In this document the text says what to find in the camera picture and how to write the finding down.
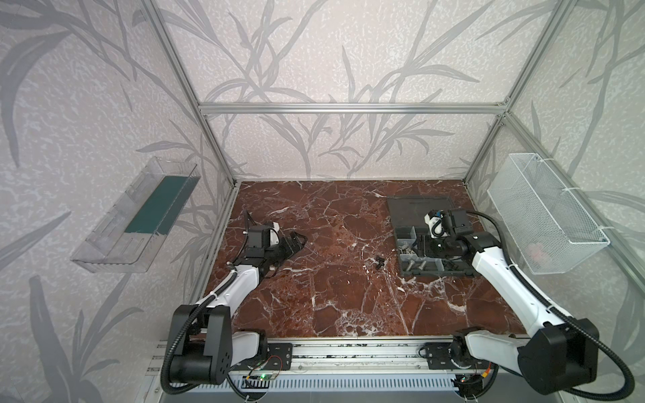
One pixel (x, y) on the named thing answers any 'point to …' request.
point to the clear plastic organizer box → (406, 214)
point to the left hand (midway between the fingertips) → (300, 243)
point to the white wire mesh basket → (548, 226)
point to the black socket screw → (380, 261)
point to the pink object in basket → (535, 251)
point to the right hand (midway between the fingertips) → (419, 244)
